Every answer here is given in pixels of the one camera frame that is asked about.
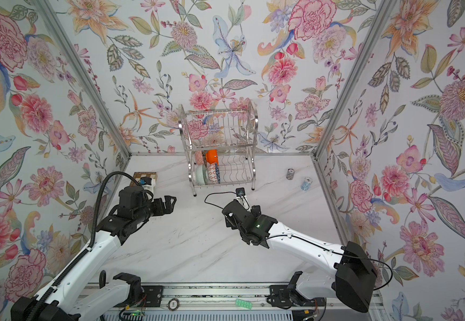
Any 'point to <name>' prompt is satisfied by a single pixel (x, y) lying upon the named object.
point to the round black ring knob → (173, 304)
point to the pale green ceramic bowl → (201, 175)
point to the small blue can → (306, 184)
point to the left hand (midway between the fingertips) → (171, 198)
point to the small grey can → (290, 174)
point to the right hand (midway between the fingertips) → (239, 209)
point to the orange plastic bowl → (212, 156)
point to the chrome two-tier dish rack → (220, 144)
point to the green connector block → (244, 303)
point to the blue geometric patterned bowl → (214, 173)
